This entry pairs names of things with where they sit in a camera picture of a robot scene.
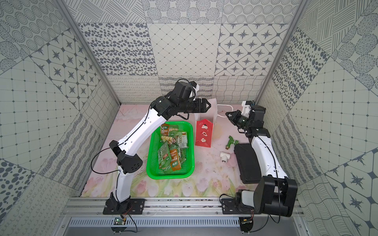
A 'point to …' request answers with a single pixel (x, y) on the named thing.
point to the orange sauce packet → (175, 159)
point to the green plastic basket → (159, 164)
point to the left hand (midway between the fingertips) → (206, 102)
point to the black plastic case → (249, 170)
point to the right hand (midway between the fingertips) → (225, 114)
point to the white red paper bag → (204, 123)
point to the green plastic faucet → (231, 141)
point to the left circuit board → (119, 221)
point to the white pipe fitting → (224, 157)
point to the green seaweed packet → (180, 139)
